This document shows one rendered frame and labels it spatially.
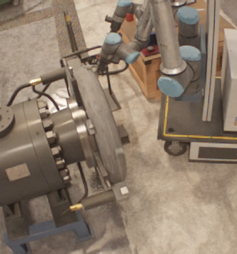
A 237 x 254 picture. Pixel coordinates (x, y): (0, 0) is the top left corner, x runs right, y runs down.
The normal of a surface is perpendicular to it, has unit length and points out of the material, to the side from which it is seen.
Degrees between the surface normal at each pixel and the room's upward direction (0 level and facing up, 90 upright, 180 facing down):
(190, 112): 0
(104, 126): 44
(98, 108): 28
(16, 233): 0
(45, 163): 61
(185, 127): 0
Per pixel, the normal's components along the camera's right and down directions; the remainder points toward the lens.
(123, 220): -0.10, -0.67
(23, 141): 0.10, -0.20
